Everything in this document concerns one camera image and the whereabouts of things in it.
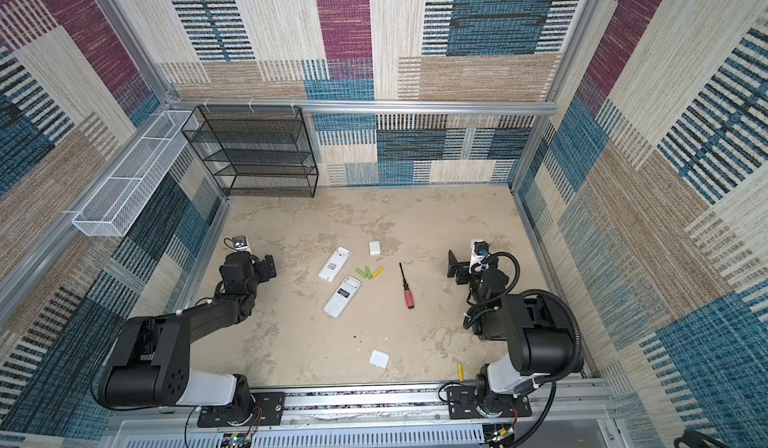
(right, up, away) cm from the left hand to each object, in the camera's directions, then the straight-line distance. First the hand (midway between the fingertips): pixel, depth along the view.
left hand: (250, 255), depth 92 cm
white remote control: (+25, -3, +6) cm, 26 cm away
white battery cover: (+37, +1, +10) cm, 38 cm away
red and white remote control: (+28, -12, -1) cm, 31 cm away
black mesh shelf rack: (-6, +37, +17) cm, 41 cm away
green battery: (+33, -6, +5) cm, 34 cm away
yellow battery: (+60, -28, -14) cm, 68 cm away
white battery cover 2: (+39, -26, -11) cm, 48 cm away
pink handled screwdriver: (+48, -12, 0) cm, 49 cm away
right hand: (+65, +1, -1) cm, 65 cm away
